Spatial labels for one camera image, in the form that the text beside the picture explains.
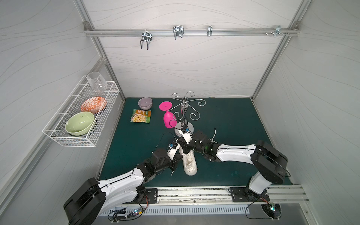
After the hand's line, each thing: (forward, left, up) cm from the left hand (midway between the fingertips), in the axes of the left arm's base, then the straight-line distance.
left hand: (182, 157), depth 80 cm
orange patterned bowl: (+17, +46, +26) cm, 56 cm away
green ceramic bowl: (+4, +47, +27) cm, 54 cm away
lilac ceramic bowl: (+45, +32, -3) cm, 56 cm away
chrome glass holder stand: (+22, -1, +21) cm, 30 cm away
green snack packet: (+34, +33, -5) cm, 48 cm away
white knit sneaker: (-2, -4, -2) cm, 5 cm away
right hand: (+9, +4, +5) cm, 10 cm away
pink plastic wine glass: (+19, +8, +12) cm, 24 cm away
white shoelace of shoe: (+14, -19, -5) cm, 25 cm away
